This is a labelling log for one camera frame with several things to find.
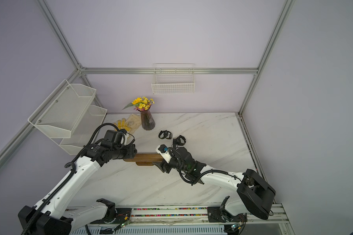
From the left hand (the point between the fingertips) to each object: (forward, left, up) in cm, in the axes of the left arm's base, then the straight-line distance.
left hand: (131, 153), depth 78 cm
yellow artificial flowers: (+32, -1, +7) cm, 33 cm away
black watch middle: (+18, -26, -14) cm, 35 cm away
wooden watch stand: (+1, -5, -10) cm, 11 cm away
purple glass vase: (+31, -3, -7) cm, 32 cm away
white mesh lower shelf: (+2, +17, +17) cm, 24 cm away
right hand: (-2, -15, -2) cm, 15 cm away
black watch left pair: (+24, -16, -14) cm, 32 cm away
